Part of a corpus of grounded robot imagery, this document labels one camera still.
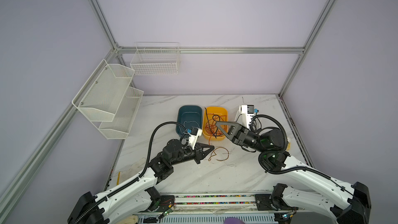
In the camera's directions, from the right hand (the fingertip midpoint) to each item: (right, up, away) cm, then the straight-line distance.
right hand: (217, 126), depth 52 cm
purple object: (+9, -46, +18) cm, 50 cm away
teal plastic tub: (-14, +1, +49) cm, 52 cm away
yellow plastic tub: (+5, +5, +55) cm, 55 cm away
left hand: (0, -12, +16) cm, 20 cm away
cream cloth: (-37, -44, +16) cm, 59 cm away
